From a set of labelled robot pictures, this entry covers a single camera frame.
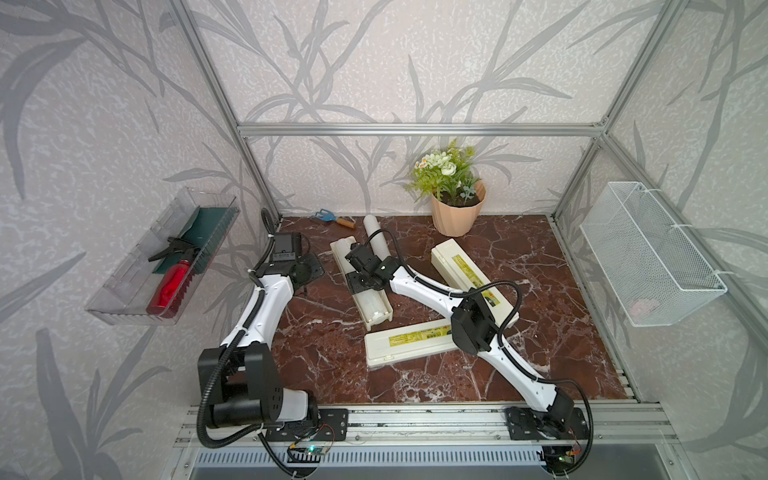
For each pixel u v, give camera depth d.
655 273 0.61
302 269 0.75
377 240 1.05
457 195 1.07
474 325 0.62
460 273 0.94
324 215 1.23
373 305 0.88
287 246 0.67
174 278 0.61
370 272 0.75
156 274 0.64
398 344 0.85
